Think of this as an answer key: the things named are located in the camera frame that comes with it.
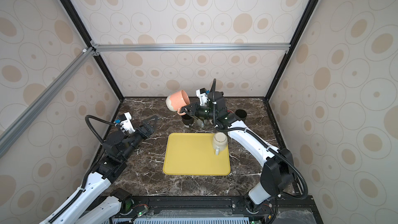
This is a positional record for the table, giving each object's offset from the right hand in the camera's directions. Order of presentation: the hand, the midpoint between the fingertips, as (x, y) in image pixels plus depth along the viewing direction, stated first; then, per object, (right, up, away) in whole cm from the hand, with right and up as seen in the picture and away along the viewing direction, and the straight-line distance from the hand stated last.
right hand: (182, 110), depth 72 cm
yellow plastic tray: (+5, -26, +19) cm, 32 cm away
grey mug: (+8, -8, +26) cm, 28 cm away
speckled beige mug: (+19, -18, +14) cm, 29 cm away
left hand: (-10, -4, -4) cm, 12 cm away
